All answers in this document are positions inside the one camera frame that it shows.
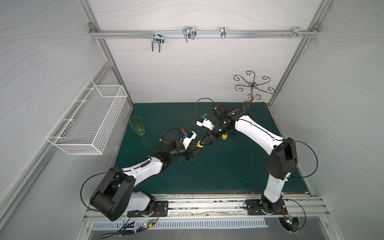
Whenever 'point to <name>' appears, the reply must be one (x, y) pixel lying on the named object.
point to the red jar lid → (183, 130)
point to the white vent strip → (124, 225)
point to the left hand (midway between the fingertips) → (201, 148)
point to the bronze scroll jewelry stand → (253, 85)
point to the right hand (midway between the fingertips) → (203, 140)
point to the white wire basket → (82, 127)
